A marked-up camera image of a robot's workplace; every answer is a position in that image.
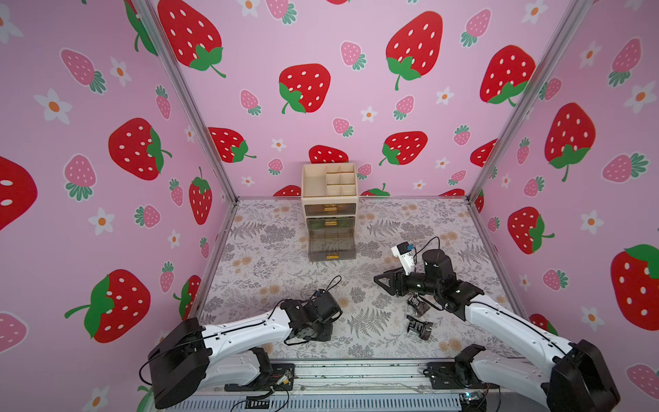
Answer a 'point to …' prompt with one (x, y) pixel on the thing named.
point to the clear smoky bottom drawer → (331, 239)
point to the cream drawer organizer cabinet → (329, 192)
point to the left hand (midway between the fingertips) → (330, 333)
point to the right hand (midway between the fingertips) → (384, 275)
